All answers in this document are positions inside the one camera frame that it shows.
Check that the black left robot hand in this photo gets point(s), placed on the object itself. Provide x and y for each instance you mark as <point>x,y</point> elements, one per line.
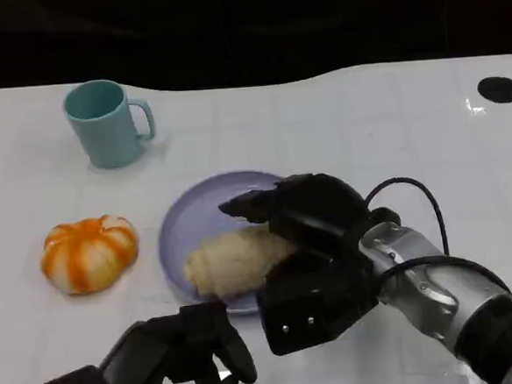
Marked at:
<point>162,361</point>

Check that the pale green mug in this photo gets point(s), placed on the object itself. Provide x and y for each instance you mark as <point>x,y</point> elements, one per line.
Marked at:
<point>102,132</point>

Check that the orange striped toy bread roll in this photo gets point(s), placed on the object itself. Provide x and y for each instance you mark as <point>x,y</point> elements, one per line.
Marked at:
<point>89,256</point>

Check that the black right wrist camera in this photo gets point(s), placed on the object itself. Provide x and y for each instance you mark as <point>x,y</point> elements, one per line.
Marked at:
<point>317,315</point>

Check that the beige towel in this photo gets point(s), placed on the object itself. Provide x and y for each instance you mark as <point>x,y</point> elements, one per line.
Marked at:
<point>234,259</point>

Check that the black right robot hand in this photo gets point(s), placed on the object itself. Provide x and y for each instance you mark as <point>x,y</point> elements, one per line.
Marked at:
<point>319,214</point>

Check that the lilac plate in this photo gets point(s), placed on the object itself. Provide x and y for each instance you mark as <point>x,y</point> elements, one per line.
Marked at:
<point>188,232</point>

